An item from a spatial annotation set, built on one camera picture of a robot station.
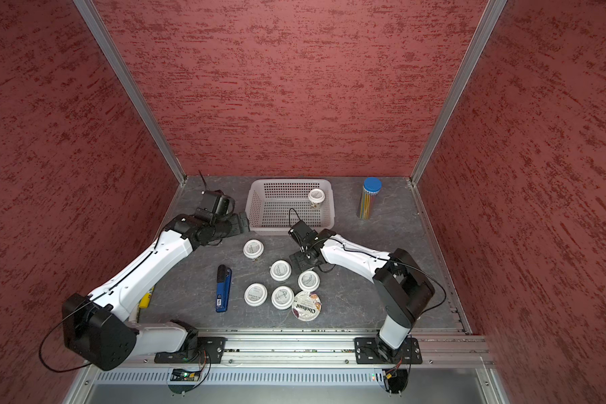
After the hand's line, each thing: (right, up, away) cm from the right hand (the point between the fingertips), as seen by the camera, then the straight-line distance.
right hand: (308, 265), depth 88 cm
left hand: (-25, +13, -6) cm, 29 cm away
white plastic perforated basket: (-16, +21, +22) cm, 34 cm away
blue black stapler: (-30, -6, -4) cm, 30 cm away
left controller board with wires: (-36, -30, -16) cm, 50 cm away
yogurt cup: (-20, +6, +2) cm, 21 cm away
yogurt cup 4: (0, -4, -6) cm, 7 cm away
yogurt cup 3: (+3, +25, +16) cm, 30 cm away
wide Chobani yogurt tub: (-1, -10, -10) cm, 14 cm away
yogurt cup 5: (-17, -7, -9) cm, 21 cm away
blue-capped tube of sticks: (+24, +28, +4) cm, 37 cm away
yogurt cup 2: (-10, -1, -3) cm, 10 cm away
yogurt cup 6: (-8, -8, -9) cm, 15 cm away
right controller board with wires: (+25, -28, -18) cm, 42 cm away
